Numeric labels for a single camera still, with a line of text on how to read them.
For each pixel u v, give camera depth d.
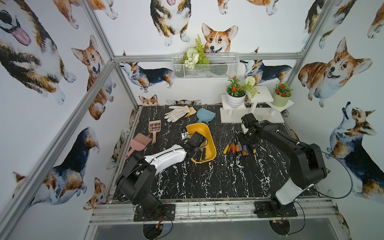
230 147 0.96
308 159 0.52
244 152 0.93
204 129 0.97
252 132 0.66
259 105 1.22
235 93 0.88
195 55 0.78
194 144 0.69
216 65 0.92
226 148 0.96
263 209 0.73
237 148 0.94
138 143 1.00
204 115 1.15
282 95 0.93
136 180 0.44
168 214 0.73
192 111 1.17
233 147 0.95
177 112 1.15
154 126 1.10
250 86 0.90
